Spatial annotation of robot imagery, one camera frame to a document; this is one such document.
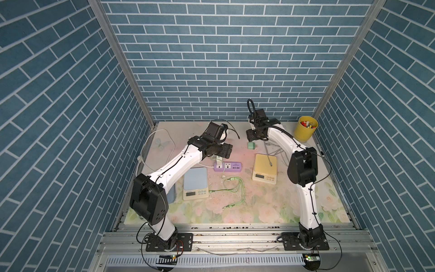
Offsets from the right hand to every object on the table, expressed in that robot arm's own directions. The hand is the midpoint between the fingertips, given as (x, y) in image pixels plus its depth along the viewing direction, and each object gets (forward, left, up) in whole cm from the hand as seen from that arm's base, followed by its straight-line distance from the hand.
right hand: (253, 136), depth 101 cm
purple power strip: (-18, +14, -8) cm, 24 cm away
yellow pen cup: (+5, -30, +4) cm, 31 cm away
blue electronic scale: (-30, +30, -8) cm, 43 cm away
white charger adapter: (-18, +19, -4) cm, 26 cm away
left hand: (-17, +13, +8) cm, 23 cm away
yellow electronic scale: (-19, -6, -9) cm, 22 cm away
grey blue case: (-36, +42, -9) cm, 56 cm away
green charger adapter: (-2, 0, -7) cm, 8 cm away
